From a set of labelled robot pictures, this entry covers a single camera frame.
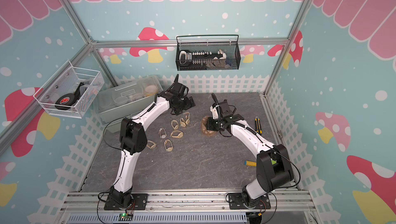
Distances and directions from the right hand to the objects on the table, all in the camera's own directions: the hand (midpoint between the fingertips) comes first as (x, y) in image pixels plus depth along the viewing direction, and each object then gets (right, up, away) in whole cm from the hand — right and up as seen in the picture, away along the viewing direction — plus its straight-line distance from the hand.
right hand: (206, 124), depth 87 cm
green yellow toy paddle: (+23, -21, -3) cm, 31 cm away
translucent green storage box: (-49, +14, +6) cm, 52 cm away
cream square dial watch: (-12, +1, +16) cm, 20 cm away
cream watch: (-19, -3, +13) cm, 23 cm away
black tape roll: (-65, +12, -17) cm, 68 cm away
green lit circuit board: (-39, -42, -14) cm, 60 cm away
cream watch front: (-27, -8, +9) cm, 29 cm away
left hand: (-10, +9, +10) cm, 17 cm away
